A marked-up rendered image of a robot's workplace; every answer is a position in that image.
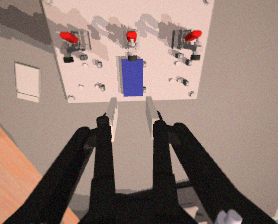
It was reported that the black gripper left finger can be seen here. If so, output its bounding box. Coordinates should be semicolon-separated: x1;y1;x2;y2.
2;97;118;224

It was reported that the blue rectangular plate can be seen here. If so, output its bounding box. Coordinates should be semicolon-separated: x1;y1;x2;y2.
121;59;143;97

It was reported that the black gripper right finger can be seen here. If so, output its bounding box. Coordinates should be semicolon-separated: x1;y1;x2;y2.
146;96;278;224

